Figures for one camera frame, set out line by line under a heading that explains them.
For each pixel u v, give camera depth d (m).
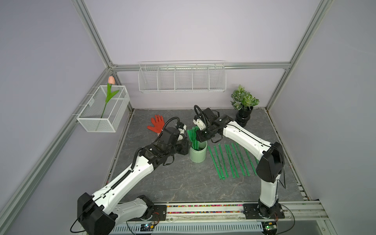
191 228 1.58
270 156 0.46
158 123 1.12
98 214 0.37
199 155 0.88
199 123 0.77
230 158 0.93
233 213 0.75
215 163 0.91
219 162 0.91
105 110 0.77
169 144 0.54
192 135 0.82
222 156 0.94
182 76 0.98
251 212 0.74
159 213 0.73
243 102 0.91
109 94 0.81
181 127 0.66
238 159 0.93
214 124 0.62
